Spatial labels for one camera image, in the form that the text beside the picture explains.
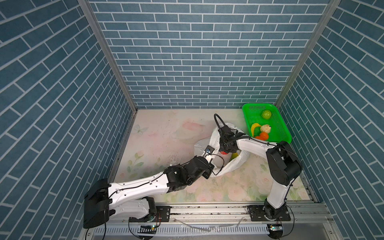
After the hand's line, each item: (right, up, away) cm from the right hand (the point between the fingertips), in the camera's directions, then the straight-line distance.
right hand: (221, 146), depth 96 cm
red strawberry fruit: (+1, -4, -3) cm, 5 cm away
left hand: (-8, -4, -23) cm, 24 cm away
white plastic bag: (-4, -1, -36) cm, 37 cm away
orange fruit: (+29, +7, +3) cm, 30 cm away
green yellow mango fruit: (+7, -5, -5) cm, 10 cm away
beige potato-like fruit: (+31, +12, +6) cm, 34 cm away
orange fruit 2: (+26, +5, +5) cm, 27 cm away
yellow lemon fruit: (+24, +12, +9) cm, 28 cm away
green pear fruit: (+36, +21, +15) cm, 45 cm away
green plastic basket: (+27, +22, +19) cm, 39 cm away
